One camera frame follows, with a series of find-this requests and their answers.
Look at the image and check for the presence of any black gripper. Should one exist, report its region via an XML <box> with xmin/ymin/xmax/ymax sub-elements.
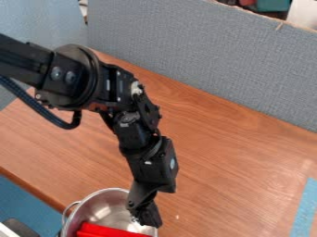
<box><xmin>121</xmin><ymin>136</ymin><xmax>178</xmax><ymax>229</ymax></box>

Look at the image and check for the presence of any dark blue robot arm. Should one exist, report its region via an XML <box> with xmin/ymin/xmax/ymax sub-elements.
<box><xmin>0</xmin><ymin>33</ymin><xmax>178</xmax><ymax>228</ymax></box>

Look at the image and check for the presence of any metal pot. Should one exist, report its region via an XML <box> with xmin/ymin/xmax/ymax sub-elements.
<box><xmin>59</xmin><ymin>188</ymin><xmax>159</xmax><ymax>237</ymax></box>

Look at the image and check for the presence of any red object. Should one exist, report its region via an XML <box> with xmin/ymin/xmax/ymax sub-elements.
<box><xmin>75</xmin><ymin>222</ymin><xmax>151</xmax><ymax>237</ymax></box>

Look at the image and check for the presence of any black cable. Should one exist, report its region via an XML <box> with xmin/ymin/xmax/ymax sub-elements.
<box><xmin>0</xmin><ymin>75</ymin><xmax>83</xmax><ymax>131</ymax></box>

